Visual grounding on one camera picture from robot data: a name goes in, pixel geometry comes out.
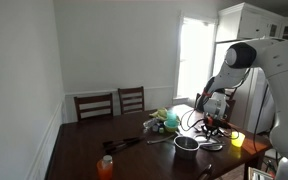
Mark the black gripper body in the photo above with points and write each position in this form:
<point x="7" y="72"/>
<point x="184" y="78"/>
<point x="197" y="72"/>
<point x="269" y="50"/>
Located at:
<point x="216" y="124"/>

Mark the silver pot lid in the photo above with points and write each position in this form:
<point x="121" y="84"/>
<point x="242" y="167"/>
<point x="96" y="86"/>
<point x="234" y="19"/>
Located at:
<point x="214" y="147"/>

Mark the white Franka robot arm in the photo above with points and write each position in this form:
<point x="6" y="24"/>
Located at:
<point x="284" y="70"/>

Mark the yellow plastic cup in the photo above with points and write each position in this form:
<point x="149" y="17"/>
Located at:
<point x="238" y="139"/>

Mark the green bowl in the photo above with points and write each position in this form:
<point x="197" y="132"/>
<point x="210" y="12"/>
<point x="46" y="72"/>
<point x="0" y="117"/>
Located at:
<point x="171" y="128"/>

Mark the teal plastic cup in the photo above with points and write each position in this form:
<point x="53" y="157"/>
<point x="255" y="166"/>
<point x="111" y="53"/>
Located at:
<point x="171" y="118"/>

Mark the small jar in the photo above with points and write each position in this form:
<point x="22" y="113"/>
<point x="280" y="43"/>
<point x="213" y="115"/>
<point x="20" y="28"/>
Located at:
<point x="161" y="130"/>

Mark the yellow cloth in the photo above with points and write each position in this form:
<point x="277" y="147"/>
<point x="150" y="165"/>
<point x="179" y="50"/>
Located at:
<point x="160" y="114"/>

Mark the clear plastic bottle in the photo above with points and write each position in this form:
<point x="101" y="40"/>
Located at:
<point x="149" y="123"/>

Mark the bright window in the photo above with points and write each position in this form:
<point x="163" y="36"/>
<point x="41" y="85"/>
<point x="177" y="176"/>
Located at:
<point x="195" y="56"/>

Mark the dark slat back chair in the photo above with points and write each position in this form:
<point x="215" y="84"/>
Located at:
<point x="131" y="99"/>
<point x="93" y="106"/>

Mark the black tongs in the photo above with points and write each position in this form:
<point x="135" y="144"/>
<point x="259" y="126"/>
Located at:
<point x="120" y="144"/>

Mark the white tall cabinet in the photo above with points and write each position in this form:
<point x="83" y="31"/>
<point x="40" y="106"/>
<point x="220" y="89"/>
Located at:
<point x="244" y="23"/>

